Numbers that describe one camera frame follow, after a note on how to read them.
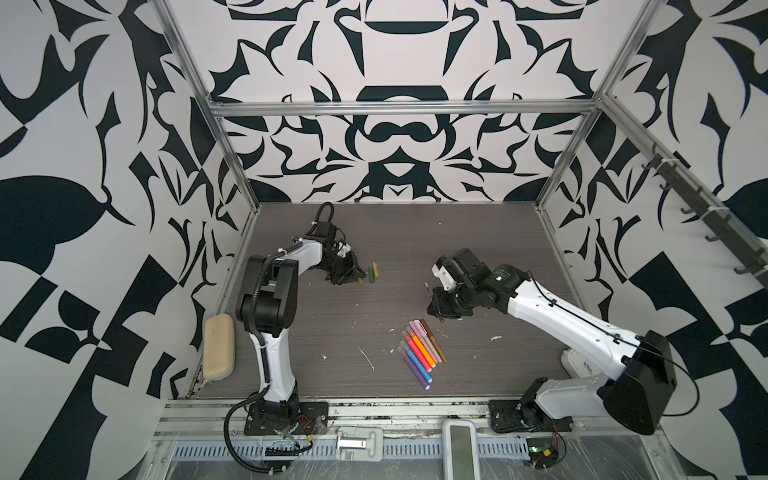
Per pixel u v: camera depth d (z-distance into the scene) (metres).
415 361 0.83
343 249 0.95
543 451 0.71
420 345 0.85
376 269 1.02
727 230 0.55
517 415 0.74
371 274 0.99
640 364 0.42
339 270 0.85
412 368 0.82
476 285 0.59
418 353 0.84
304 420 0.73
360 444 0.69
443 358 0.83
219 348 0.83
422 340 0.87
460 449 0.66
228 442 0.68
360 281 0.93
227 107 0.93
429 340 0.87
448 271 0.64
